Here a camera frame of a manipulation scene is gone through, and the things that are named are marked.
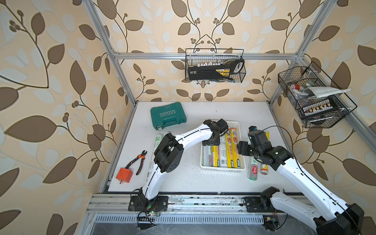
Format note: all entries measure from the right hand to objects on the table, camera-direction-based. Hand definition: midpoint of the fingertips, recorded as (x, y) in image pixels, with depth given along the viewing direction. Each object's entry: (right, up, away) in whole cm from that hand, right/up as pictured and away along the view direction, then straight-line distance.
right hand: (242, 146), depth 79 cm
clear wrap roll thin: (-46, +5, +20) cm, 51 cm away
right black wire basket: (+32, +37, +4) cm, 49 cm away
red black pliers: (-59, -9, +12) cm, 61 cm away
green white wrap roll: (-9, -6, +9) cm, 14 cm away
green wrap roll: (+8, -12, +4) cm, 15 cm away
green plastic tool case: (-46, +18, +29) cm, 57 cm away
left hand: (-14, -1, +10) cm, 17 cm away
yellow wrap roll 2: (-4, -1, +14) cm, 15 cm away
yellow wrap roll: (-2, -10, +6) cm, 12 cm away
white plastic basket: (-1, +11, +20) cm, 23 cm away
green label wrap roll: (-19, -8, +7) cm, 22 cm away
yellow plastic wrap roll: (-13, -5, +11) cm, 18 cm away
